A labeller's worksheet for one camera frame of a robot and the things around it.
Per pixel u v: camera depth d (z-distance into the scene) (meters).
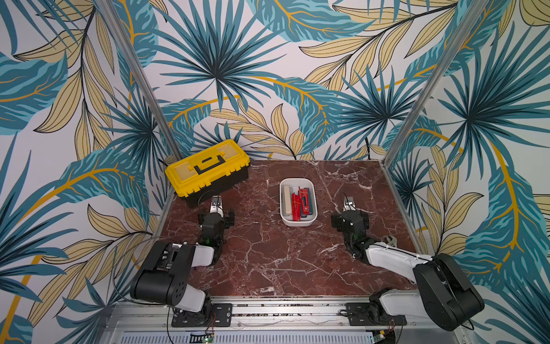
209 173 0.92
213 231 0.69
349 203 0.75
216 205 0.76
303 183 1.05
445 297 0.43
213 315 0.72
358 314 0.73
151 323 0.73
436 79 0.85
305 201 1.00
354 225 0.68
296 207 0.99
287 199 0.97
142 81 0.84
